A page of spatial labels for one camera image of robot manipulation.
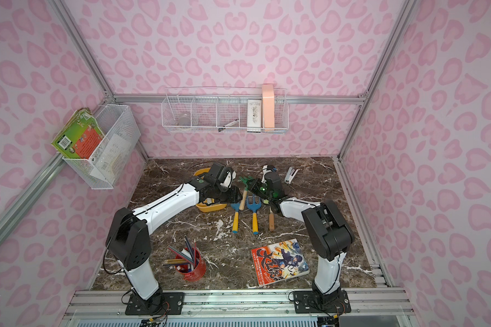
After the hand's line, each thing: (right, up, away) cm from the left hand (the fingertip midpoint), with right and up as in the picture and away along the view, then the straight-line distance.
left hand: (241, 194), depth 87 cm
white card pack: (+6, +35, +4) cm, 35 cm away
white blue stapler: (+25, +8, +23) cm, 35 cm away
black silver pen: (-8, +30, +6) cm, 32 cm away
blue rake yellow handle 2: (+6, -6, +14) cm, 16 cm away
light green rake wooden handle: (+14, -12, +7) cm, 20 cm away
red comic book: (+15, -26, -5) cm, 31 cm away
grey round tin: (-27, +34, +9) cm, 44 cm away
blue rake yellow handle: (-3, -13, +6) cm, 14 cm away
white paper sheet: (-53, +15, -3) cm, 55 cm away
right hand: (+1, +6, +6) cm, 8 cm away
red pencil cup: (-19, -25, -10) cm, 33 cm away
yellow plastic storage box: (-17, -7, +7) cm, 20 cm away
